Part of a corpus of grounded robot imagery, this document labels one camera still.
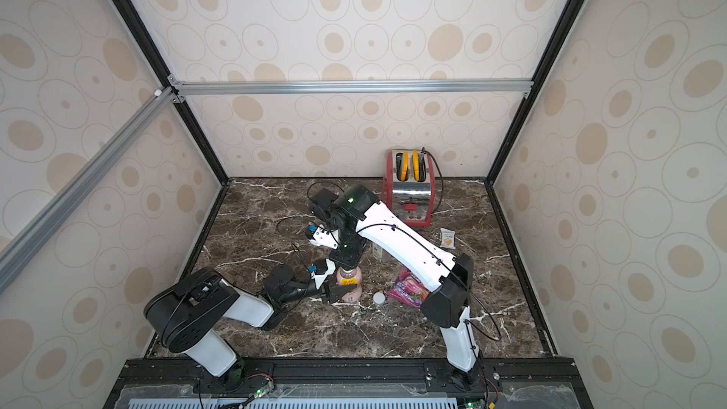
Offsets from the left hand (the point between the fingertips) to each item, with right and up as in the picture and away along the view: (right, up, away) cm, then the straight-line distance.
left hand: (355, 277), depth 78 cm
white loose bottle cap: (+7, -9, +10) cm, 15 cm away
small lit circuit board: (-23, -27, -7) cm, 36 cm away
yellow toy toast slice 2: (+20, +33, +18) cm, 43 cm away
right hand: (-2, +4, -5) cm, 7 cm away
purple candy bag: (+16, -6, +8) cm, 18 cm away
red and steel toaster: (+17, +26, +15) cm, 35 cm away
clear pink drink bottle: (-1, +1, -3) cm, 3 cm away
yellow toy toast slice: (+16, +33, +19) cm, 42 cm away
